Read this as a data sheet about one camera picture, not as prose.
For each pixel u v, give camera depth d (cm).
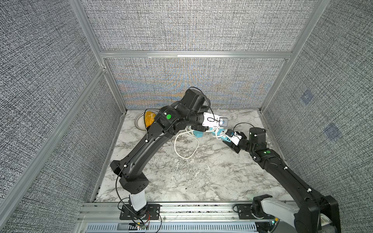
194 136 101
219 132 77
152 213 73
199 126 56
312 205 40
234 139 68
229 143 73
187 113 44
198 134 96
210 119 51
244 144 69
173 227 70
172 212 75
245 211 73
